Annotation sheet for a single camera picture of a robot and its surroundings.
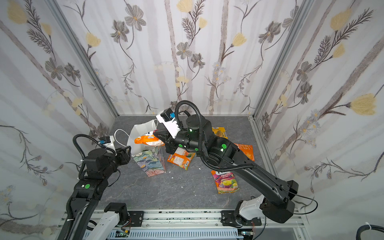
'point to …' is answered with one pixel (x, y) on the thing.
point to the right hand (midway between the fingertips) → (154, 130)
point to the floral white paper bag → (151, 159)
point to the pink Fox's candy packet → (225, 182)
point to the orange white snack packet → (181, 157)
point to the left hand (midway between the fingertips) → (125, 143)
